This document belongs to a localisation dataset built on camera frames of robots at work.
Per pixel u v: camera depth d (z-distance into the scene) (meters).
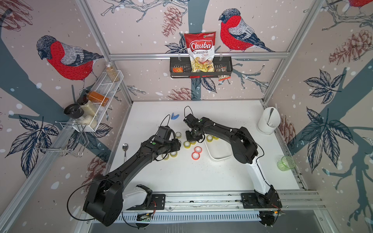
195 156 0.90
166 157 0.88
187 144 0.95
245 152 0.55
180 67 0.95
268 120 0.97
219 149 0.90
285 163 0.87
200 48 0.81
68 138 0.61
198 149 0.92
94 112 0.67
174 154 0.91
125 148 0.92
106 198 0.39
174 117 1.09
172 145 0.75
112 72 0.85
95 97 0.72
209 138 0.97
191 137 0.86
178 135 1.00
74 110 0.58
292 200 0.76
